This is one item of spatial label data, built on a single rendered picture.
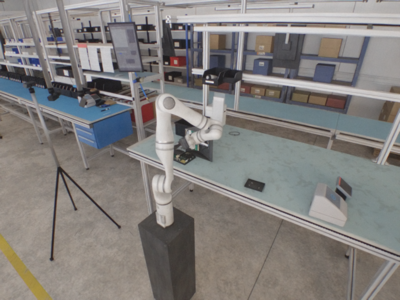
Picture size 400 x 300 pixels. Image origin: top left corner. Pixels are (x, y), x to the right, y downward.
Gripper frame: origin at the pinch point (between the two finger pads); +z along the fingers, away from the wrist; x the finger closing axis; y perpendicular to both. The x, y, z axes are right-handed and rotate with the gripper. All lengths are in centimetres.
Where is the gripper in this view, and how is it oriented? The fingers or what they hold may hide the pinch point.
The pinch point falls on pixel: (174, 147)
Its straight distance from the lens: 142.9
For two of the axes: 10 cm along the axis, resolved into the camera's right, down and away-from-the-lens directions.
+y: 5.7, -4.0, 7.2
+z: -6.9, 2.4, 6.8
